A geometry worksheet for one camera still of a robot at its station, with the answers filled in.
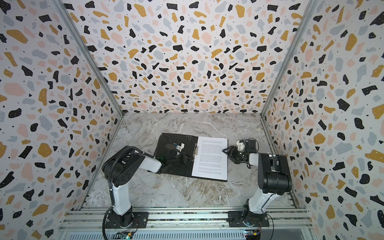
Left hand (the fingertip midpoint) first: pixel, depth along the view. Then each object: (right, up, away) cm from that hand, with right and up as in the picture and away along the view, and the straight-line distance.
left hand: (194, 157), depth 92 cm
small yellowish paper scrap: (+48, +17, +21) cm, 55 cm away
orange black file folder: (-4, +8, +13) cm, 16 cm away
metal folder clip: (+1, +4, +8) cm, 9 cm away
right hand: (+19, +4, +3) cm, 20 cm away
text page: (+11, -3, +3) cm, 12 cm away
